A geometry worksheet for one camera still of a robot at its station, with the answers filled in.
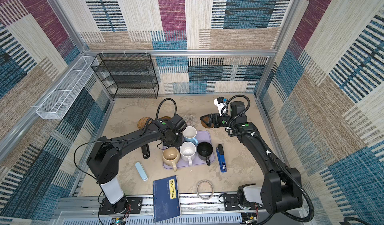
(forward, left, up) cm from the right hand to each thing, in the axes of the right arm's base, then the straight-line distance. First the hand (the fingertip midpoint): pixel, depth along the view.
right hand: (206, 119), depth 79 cm
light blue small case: (-19, +35, -19) cm, 45 cm away
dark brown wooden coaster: (+16, +26, -19) cm, 36 cm away
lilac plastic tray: (-16, +13, -19) cm, 28 cm away
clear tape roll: (-28, -2, -20) cm, 35 cm away
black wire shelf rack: (+43, +53, -3) cm, 69 cm away
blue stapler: (-9, -8, -18) cm, 21 cm away
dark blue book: (-35, +21, -20) cm, 45 cm away
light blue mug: (0, +9, -14) cm, 17 cm away
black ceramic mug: (-9, +1, -19) cm, 21 cm away
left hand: (-6, +14, -13) cm, 20 cm away
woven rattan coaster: (+15, +42, -21) cm, 50 cm away
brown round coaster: (-4, 0, +5) cm, 6 cm away
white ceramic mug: (-9, +11, -20) cm, 24 cm away
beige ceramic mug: (-10, +21, -21) cm, 31 cm away
